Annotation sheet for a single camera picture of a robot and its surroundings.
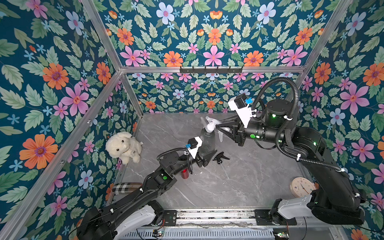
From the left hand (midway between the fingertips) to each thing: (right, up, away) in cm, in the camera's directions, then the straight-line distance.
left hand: (211, 145), depth 64 cm
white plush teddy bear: (-48, -3, +18) cm, 52 cm away
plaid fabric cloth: (-46, -25, +16) cm, 55 cm away
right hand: (+3, +11, -14) cm, 18 cm away
